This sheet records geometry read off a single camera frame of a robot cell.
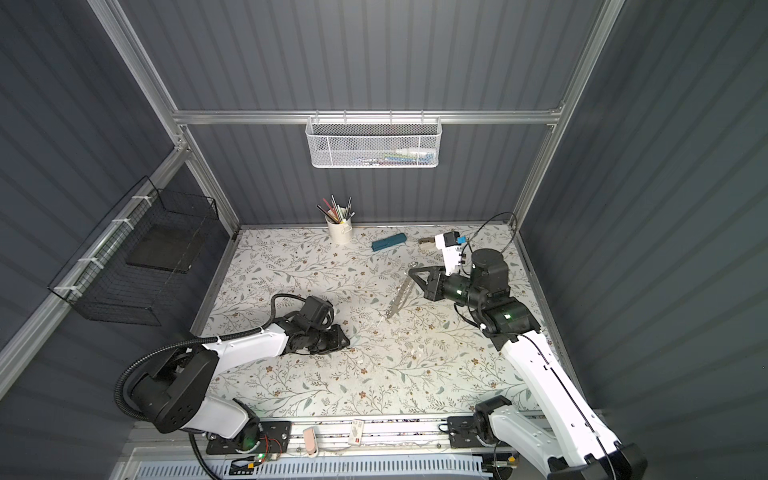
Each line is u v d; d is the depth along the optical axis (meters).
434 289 0.59
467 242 0.60
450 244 0.61
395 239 1.15
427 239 1.15
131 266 0.72
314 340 0.74
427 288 0.64
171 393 0.43
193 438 0.69
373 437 0.75
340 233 1.12
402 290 0.68
